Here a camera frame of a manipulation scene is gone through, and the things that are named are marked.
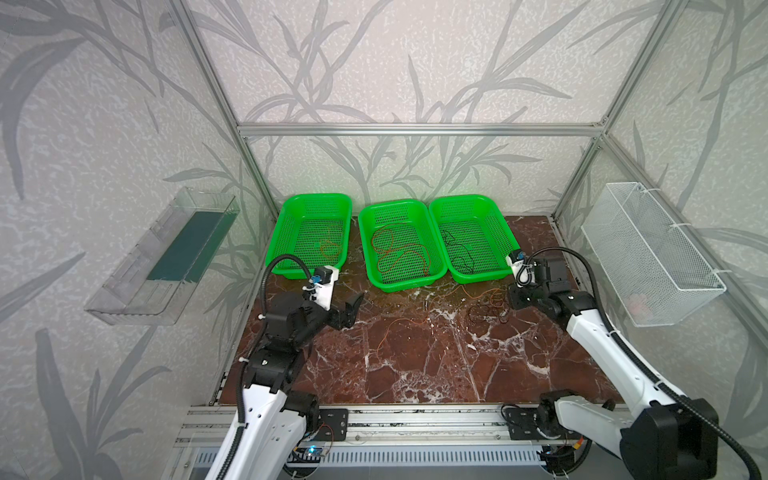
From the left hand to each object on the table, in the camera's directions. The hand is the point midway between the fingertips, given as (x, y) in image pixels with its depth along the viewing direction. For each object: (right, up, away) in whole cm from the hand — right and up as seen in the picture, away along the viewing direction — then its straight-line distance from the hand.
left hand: (353, 281), depth 72 cm
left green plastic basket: (-23, +15, +43) cm, 51 cm away
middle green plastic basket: (+19, +15, +40) cm, 46 cm away
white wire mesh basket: (+67, +3, -10) cm, 68 cm away
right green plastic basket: (+39, +11, +39) cm, 56 cm away
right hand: (+43, -1, +12) cm, 45 cm away
